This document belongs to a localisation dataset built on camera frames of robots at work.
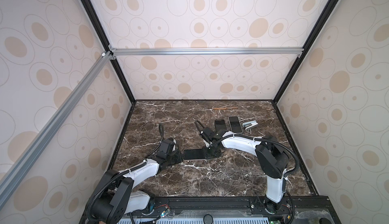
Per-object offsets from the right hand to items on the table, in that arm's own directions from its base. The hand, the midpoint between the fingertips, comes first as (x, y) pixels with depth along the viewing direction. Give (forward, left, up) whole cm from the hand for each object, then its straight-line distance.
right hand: (206, 157), depth 90 cm
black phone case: (+24, -10, 0) cm, 26 cm away
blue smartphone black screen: (+24, -21, 0) cm, 32 cm away
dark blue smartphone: (+2, +8, 0) cm, 8 cm away
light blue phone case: (+24, -25, 0) cm, 34 cm away
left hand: (0, +11, +4) cm, 11 cm away
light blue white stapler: (+22, -31, +2) cm, 38 cm away
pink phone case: (-1, +6, -1) cm, 7 cm away
